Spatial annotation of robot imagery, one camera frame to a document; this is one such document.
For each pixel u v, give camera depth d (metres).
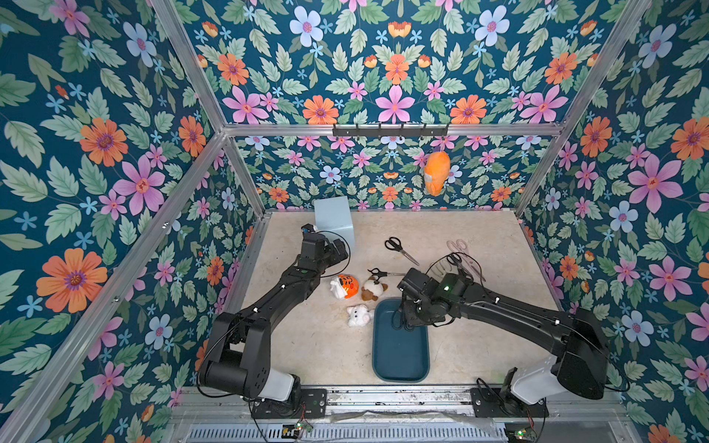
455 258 1.04
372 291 0.93
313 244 0.68
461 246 1.08
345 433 0.70
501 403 0.65
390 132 0.93
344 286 0.91
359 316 0.86
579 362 0.40
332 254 0.80
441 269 1.01
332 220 0.96
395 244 1.08
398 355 0.80
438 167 0.97
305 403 0.74
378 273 1.00
